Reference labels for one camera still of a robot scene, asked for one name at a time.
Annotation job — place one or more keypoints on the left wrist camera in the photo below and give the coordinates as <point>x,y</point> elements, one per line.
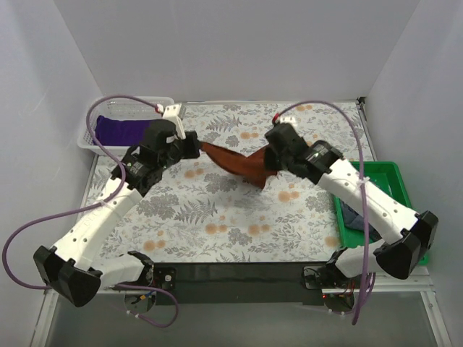
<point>173,113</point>

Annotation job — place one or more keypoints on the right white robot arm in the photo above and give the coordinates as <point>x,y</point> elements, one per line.
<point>406,235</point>

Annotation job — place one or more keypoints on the floral table mat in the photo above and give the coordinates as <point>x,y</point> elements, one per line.
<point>201,213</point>

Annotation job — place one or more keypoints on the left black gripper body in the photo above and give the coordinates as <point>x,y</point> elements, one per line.
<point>192,144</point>

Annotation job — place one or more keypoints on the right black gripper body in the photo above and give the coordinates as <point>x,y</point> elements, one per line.
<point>270,161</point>

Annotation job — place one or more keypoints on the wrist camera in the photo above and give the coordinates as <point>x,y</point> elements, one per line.
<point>173,113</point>
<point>284,119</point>

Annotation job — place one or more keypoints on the brown towel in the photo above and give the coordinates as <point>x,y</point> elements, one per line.
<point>251,168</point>

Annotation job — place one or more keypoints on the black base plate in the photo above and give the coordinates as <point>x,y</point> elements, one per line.
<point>252,282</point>

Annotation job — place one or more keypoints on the grey blue towel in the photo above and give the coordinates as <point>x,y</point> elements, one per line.
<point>355,221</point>

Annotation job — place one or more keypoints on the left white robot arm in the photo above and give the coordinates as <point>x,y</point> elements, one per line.
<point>69,267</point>

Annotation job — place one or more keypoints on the purple towel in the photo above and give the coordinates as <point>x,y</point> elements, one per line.
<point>111,132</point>

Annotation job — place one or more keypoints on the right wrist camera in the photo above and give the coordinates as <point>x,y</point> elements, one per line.
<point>284,119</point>

